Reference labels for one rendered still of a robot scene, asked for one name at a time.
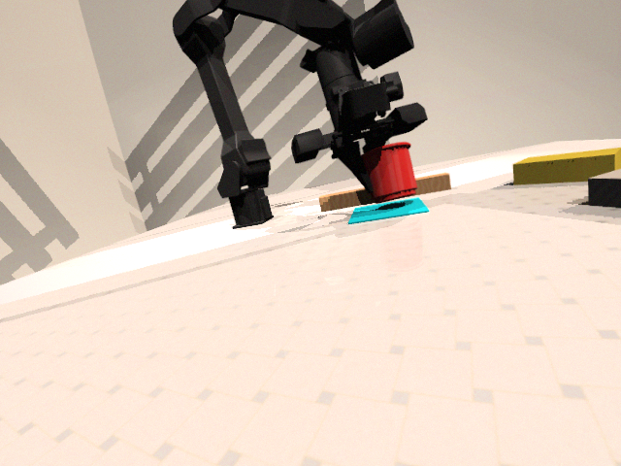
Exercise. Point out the yellow flat bar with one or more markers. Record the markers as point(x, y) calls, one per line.
point(569, 167)

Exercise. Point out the brown wooden plank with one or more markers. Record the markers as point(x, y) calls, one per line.
point(360, 196)

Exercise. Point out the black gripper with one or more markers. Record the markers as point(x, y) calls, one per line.
point(401, 120)

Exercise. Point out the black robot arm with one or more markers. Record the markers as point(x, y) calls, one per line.
point(376, 37)

